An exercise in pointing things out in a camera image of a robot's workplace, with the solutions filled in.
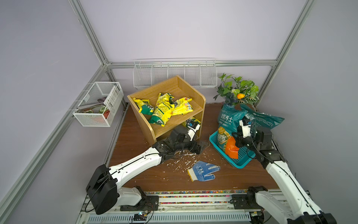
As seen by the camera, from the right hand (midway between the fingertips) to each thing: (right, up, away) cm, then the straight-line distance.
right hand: (233, 132), depth 80 cm
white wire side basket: (-76, +14, -4) cm, 77 cm away
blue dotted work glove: (-19, -24, +5) cm, 31 cm away
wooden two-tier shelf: (-32, +26, +6) cm, 42 cm away
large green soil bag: (-2, +9, -1) cm, 10 cm away
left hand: (-19, -5, -5) cm, 20 cm away
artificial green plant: (0, +24, -2) cm, 24 cm away
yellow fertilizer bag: (-29, +14, -10) cm, 34 cm away
